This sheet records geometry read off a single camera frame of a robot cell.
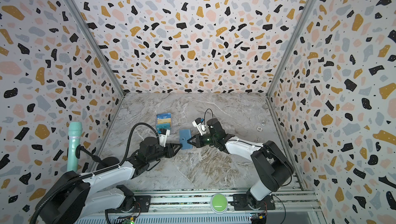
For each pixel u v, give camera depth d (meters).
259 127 1.03
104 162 0.82
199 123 0.78
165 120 1.00
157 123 0.98
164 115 1.00
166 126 0.98
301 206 0.75
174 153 0.76
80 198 0.41
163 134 0.76
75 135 0.62
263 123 1.04
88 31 0.85
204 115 1.13
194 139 0.79
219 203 0.74
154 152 0.68
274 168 0.46
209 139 0.75
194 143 0.80
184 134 0.82
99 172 0.49
